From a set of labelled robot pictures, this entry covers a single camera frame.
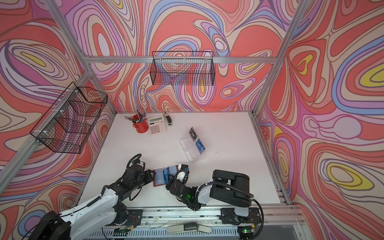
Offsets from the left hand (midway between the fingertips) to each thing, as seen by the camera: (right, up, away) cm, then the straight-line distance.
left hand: (157, 173), depth 87 cm
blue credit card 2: (+26, +16, +3) cm, 30 cm away
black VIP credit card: (+21, +23, +9) cm, 33 cm away
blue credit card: (+6, 0, -2) cm, 6 cm away
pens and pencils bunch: (-18, +33, +18) cm, 42 cm away
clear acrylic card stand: (+21, +15, +7) cm, 26 cm away
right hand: (+7, -2, -3) cm, 8 cm away
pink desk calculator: (-5, +28, +22) cm, 36 cm away
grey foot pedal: (+19, -19, -20) cm, 33 cm away
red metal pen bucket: (-16, +27, +20) cm, 37 cm away
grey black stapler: (+2, +33, +24) cm, 41 cm away
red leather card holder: (+2, -1, 0) cm, 2 cm away
